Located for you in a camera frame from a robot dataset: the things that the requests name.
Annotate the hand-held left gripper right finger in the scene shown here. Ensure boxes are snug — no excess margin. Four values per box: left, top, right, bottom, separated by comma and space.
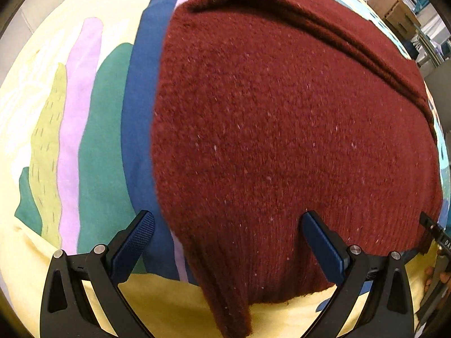
299, 211, 414, 338

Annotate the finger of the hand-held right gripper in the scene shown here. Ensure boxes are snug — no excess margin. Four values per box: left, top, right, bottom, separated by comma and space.
419, 211, 451, 256

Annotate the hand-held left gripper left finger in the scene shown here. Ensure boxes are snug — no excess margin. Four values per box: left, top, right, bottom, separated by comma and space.
40, 210, 156, 338

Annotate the dark red knit sweater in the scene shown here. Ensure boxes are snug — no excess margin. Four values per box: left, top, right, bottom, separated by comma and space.
150, 0, 444, 338

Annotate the person's right hand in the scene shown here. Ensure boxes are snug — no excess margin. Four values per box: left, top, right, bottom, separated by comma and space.
424, 249, 447, 287

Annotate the yellow dinosaur printed blanket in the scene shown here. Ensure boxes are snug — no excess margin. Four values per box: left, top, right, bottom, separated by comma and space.
0, 0, 451, 338

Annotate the wooden cabinet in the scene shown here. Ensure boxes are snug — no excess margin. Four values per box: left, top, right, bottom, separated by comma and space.
368, 0, 421, 37

